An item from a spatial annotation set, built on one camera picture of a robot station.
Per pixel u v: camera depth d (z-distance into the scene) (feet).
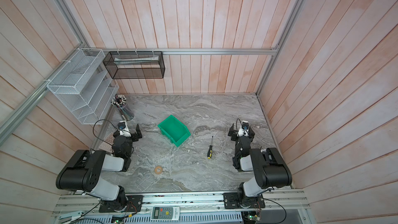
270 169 1.53
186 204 2.45
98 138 3.31
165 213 2.29
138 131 2.75
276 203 2.12
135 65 3.39
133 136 2.64
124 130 2.49
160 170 2.76
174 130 3.21
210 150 2.95
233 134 2.67
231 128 2.76
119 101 3.11
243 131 2.48
